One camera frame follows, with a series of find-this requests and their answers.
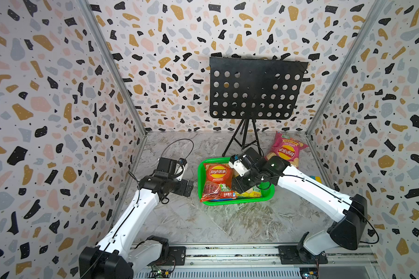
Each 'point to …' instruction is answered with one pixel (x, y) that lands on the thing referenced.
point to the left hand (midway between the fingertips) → (184, 183)
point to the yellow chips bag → (254, 192)
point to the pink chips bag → (286, 147)
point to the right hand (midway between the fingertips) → (235, 185)
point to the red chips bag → (218, 179)
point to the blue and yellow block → (317, 178)
